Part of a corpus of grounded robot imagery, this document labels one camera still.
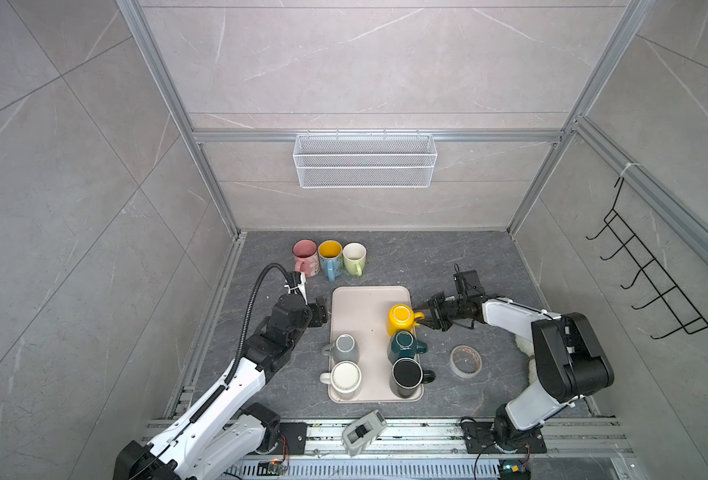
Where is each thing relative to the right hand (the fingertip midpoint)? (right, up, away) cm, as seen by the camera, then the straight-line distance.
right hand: (413, 308), depth 90 cm
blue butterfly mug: (-26, +16, +10) cm, 32 cm away
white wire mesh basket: (-15, +49, +11) cm, 52 cm away
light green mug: (-18, +16, +13) cm, 28 cm away
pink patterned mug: (-34, +15, +8) cm, 39 cm away
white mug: (-20, -15, -13) cm, 29 cm away
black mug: (-4, -14, -15) cm, 21 cm away
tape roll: (+15, -15, -3) cm, 21 cm away
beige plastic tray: (-15, -2, +9) cm, 18 cm away
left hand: (-29, +7, -10) cm, 31 cm away
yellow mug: (-4, -2, -4) cm, 6 cm away
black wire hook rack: (+50, +3, -31) cm, 59 cm away
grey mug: (-21, -9, -11) cm, 25 cm away
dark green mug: (-5, -7, -11) cm, 14 cm away
